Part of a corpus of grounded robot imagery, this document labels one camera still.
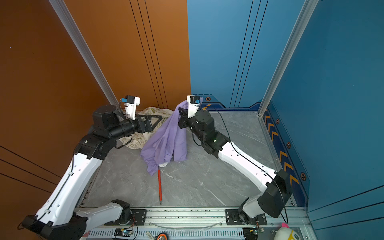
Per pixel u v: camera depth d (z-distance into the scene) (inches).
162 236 26.0
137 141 38.2
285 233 25.4
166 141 30.7
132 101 21.7
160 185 32.9
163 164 35.1
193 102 22.1
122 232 27.8
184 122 23.8
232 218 28.5
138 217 29.1
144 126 21.7
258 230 27.3
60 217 14.6
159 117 23.3
